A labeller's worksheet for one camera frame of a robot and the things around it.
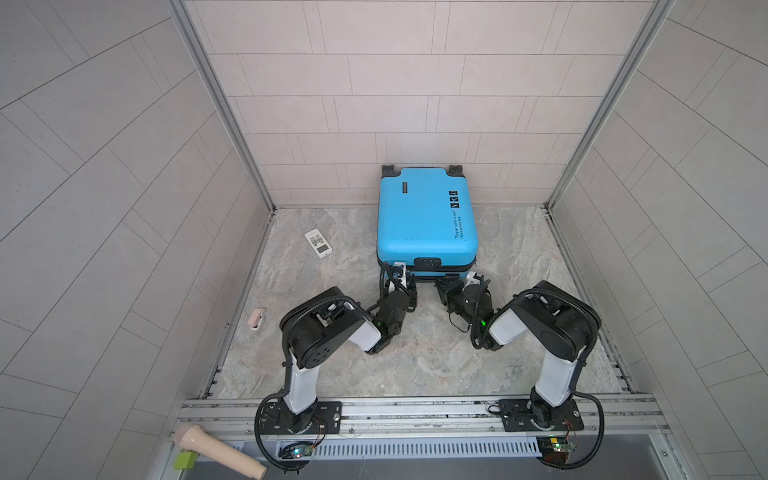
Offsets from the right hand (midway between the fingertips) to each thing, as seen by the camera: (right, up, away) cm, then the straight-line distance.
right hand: (429, 280), depth 90 cm
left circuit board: (-32, -33, -26) cm, 53 cm away
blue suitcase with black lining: (-1, +18, -3) cm, 19 cm away
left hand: (-4, +3, 0) cm, 5 cm away
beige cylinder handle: (-55, -30, -25) cm, 68 cm away
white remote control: (-37, +10, +12) cm, 40 cm away
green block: (-55, -34, -27) cm, 70 cm away
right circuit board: (+27, -35, -23) cm, 49 cm away
